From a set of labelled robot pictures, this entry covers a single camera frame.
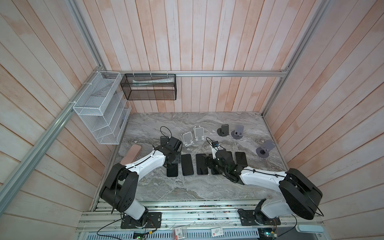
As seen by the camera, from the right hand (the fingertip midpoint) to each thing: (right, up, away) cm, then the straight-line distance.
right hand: (207, 154), depth 88 cm
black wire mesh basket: (-40, +46, +18) cm, 63 cm away
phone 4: (+23, -5, +7) cm, 25 cm away
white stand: (-12, +8, +11) cm, 19 cm away
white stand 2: (-4, +12, +16) cm, 21 cm away
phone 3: (+7, +3, -23) cm, 24 cm away
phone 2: (-12, -8, +5) cm, 15 cm away
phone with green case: (+2, -4, -10) cm, 11 cm away
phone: (-21, -10, 0) cm, 23 cm away
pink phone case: (-49, -2, +7) cm, 49 cm away
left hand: (-21, -4, +2) cm, 21 cm away
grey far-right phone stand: (+23, +12, +15) cm, 30 cm away
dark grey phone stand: (+14, +14, +18) cm, 27 cm away
